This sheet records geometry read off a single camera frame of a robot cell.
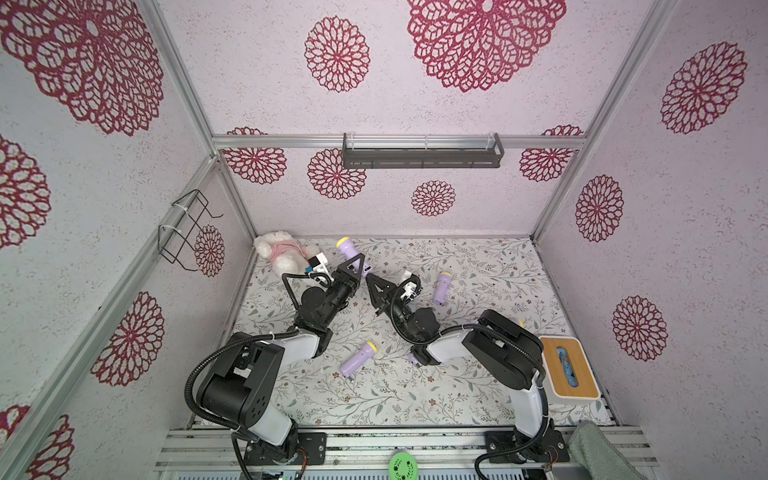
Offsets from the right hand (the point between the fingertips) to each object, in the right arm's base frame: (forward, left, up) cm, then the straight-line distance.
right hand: (366, 276), depth 76 cm
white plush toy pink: (+14, +26, -9) cm, 31 cm away
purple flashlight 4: (-17, -12, -12) cm, 24 cm away
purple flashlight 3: (-11, +1, -23) cm, 25 cm away
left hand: (+6, 0, 0) cm, 6 cm away
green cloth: (-35, -55, -24) cm, 69 cm away
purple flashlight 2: (+14, -23, -24) cm, 36 cm away
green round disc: (-38, -9, -21) cm, 45 cm away
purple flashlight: (+8, +5, +2) cm, 10 cm away
